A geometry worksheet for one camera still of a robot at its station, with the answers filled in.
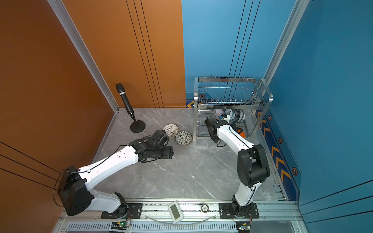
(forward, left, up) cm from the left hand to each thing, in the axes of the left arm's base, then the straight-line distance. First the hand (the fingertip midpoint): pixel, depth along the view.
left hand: (171, 151), depth 82 cm
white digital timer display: (-28, -4, -10) cm, 30 cm away
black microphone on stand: (+26, +30, -11) cm, 41 cm away
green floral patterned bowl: (+16, -6, -10) cm, 19 cm away
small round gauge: (-27, -18, -7) cm, 33 cm away
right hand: (+9, -41, +6) cm, 42 cm away
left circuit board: (-34, +22, -13) cm, 43 cm away
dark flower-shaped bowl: (+29, -47, -2) cm, 55 cm away
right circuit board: (-33, -38, -14) cm, 52 cm away
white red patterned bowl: (+22, +3, -10) cm, 25 cm away
